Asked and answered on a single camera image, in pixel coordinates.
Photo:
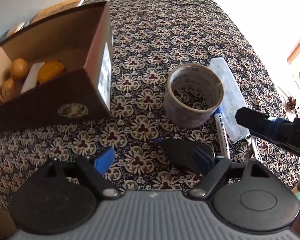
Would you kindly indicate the orange fruit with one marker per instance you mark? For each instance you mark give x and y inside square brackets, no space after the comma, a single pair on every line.
[51,71]

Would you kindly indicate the blue marker pen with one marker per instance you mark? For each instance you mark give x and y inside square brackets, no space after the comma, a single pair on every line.
[222,132]

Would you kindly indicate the brown cardboard box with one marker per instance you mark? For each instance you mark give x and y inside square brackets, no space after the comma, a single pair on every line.
[65,37]

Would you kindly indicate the floral patterned tablecloth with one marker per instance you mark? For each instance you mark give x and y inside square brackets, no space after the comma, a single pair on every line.
[145,42]

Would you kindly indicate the pine cone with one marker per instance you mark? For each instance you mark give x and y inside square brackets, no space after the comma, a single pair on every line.
[291,102]

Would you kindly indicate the silver metal object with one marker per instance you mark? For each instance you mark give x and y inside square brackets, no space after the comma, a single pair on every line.
[254,150]

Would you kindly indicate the black teardrop-shaped object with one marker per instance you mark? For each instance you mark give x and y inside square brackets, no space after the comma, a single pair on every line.
[180,152]

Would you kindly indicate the wooden board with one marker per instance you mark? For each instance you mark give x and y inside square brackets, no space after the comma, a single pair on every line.
[57,6]

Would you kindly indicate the wooden frame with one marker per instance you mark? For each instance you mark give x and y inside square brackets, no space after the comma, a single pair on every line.
[298,47]

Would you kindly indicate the clear plastic case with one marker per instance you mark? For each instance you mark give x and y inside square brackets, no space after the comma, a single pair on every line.
[227,85]

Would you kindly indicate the white flat box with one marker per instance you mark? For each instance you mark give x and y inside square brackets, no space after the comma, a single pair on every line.
[31,78]

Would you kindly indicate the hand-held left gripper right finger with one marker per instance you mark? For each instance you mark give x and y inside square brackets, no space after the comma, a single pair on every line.
[205,162]

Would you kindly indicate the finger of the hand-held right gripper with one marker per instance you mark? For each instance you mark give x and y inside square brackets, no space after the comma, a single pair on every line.
[254,122]

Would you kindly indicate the wooden gourd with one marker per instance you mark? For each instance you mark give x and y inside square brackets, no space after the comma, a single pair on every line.
[18,68]

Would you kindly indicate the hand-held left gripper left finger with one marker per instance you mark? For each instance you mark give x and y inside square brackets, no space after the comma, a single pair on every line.
[103,160]

